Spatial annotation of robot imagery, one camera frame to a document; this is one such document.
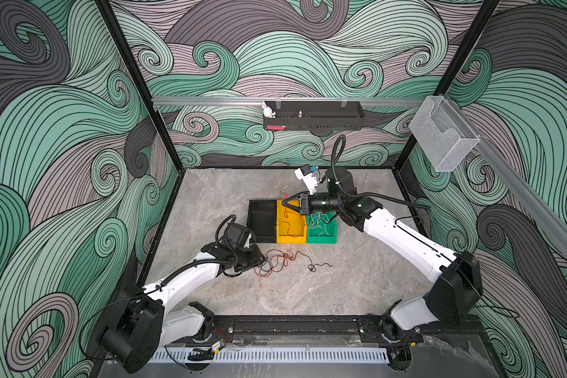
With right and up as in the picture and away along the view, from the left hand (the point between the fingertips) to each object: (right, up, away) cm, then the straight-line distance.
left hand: (264, 258), depth 83 cm
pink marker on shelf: (+4, +49, +7) cm, 50 cm away
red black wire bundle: (+5, -1, +1) cm, 5 cm away
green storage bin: (+24, +9, +14) cm, 29 cm away
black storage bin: (-2, +11, +18) cm, 21 cm away
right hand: (+7, +21, -12) cm, 25 cm away
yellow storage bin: (+11, +10, +11) cm, 18 cm away
